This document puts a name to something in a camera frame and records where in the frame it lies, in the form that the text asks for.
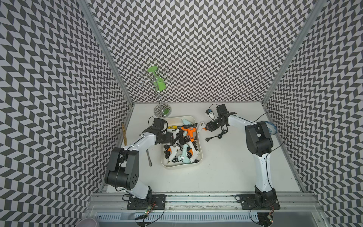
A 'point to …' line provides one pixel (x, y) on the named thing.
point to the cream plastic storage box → (179, 138)
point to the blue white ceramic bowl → (272, 128)
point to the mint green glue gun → (186, 122)
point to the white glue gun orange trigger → (193, 152)
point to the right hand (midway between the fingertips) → (209, 126)
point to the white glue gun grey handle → (174, 151)
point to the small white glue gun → (200, 126)
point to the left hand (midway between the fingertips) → (167, 139)
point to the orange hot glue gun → (190, 131)
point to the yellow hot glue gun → (173, 128)
